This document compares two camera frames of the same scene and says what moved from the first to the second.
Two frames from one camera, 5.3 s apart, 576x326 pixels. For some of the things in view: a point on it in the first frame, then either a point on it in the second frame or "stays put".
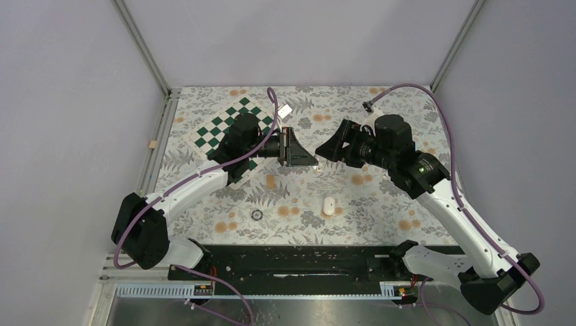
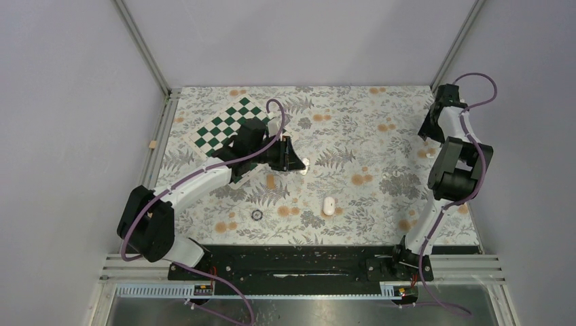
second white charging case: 329,206 stays put
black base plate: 296,269 stays put
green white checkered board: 206,138 stays put
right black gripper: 350,132 → 426,130
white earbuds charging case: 318,169 → 306,161
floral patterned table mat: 282,201 stays put
